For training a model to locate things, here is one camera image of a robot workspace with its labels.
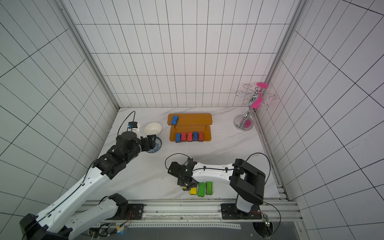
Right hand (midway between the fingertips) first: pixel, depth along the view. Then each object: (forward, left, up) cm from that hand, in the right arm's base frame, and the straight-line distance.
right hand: (179, 186), depth 81 cm
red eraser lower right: (+33, -11, +1) cm, 35 cm away
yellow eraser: (-1, -3, +4) cm, 5 cm away
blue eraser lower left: (+30, +5, +3) cm, 31 cm away
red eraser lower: (+31, +1, +4) cm, 31 cm away
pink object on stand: (+45, -45, +23) cm, 67 cm away
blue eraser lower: (+32, -7, +2) cm, 33 cm away
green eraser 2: (0, -16, +1) cm, 16 cm away
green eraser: (-1, -12, +3) cm, 12 cm away
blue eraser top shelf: (+35, +6, +15) cm, 39 cm away
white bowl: (+36, +23, +4) cm, 44 cm away
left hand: (+16, +17, +21) cm, 32 cm away
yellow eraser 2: (-2, -8, +2) cm, 8 cm away
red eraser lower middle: (+31, -3, +3) cm, 32 cm away
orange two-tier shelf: (+35, -10, +14) cm, 39 cm away
